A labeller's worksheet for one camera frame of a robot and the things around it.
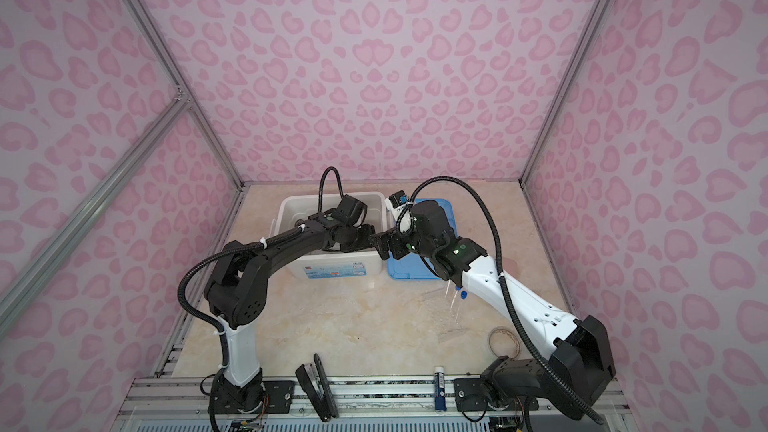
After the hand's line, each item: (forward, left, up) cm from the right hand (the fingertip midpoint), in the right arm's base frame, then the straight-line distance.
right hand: (385, 229), depth 75 cm
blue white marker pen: (-31, -14, -24) cm, 41 cm away
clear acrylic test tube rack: (-11, -17, -26) cm, 33 cm away
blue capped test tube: (-7, -17, -18) cm, 26 cm away
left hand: (+9, +4, -17) cm, 20 cm away
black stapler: (-30, +17, -23) cm, 42 cm away
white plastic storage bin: (+16, +31, -11) cm, 37 cm away
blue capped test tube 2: (-12, -20, -11) cm, 26 cm away
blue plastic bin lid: (-12, -7, +2) cm, 14 cm away
